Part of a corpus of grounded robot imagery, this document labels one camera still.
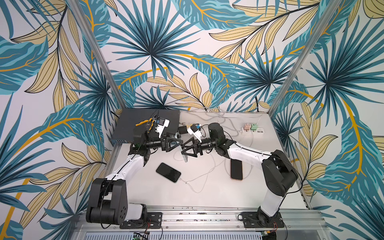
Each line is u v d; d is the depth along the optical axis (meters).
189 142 0.78
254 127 1.04
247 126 1.03
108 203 0.43
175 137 0.70
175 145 0.69
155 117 1.09
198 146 0.69
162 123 0.69
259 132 1.06
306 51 0.84
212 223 0.73
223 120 1.16
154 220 0.73
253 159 0.54
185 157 0.72
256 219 0.68
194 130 0.70
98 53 0.84
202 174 0.89
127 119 1.11
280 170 0.52
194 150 0.70
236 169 0.89
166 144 0.65
